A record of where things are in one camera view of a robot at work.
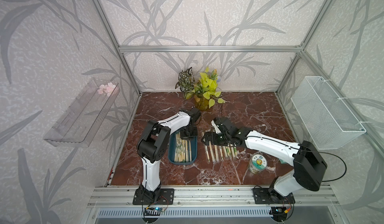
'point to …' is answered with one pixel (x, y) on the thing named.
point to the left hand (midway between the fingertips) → (192, 139)
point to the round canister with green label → (258, 162)
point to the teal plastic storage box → (182, 152)
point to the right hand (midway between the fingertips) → (206, 140)
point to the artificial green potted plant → (202, 90)
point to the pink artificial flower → (107, 89)
